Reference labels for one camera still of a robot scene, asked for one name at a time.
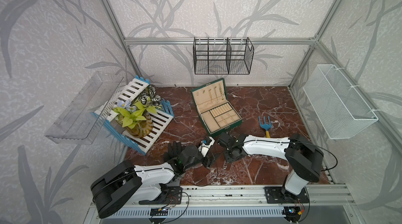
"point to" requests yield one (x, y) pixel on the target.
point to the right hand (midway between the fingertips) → (228, 157)
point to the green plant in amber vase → (137, 118)
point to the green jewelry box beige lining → (217, 114)
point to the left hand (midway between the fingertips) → (216, 150)
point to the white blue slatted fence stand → (160, 121)
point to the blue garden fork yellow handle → (265, 126)
